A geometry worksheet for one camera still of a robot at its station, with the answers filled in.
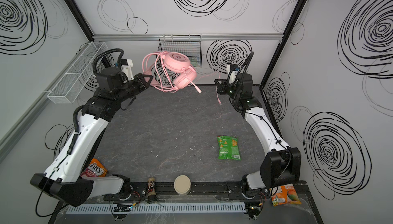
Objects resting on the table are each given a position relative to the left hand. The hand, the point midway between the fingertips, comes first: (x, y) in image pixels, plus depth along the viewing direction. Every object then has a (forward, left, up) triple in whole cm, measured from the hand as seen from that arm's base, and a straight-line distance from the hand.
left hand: (153, 75), depth 65 cm
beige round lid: (-35, -13, -36) cm, 52 cm away
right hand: (+8, -27, -9) cm, 30 cm away
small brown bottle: (-38, +1, -40) cm, 55 cm away
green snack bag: (-15, -37, -39) cm, 56 cm away
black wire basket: (+37, -12, -7) cm, 40 cm away
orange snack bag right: (-37, -62, -40) cm, 82 cm away
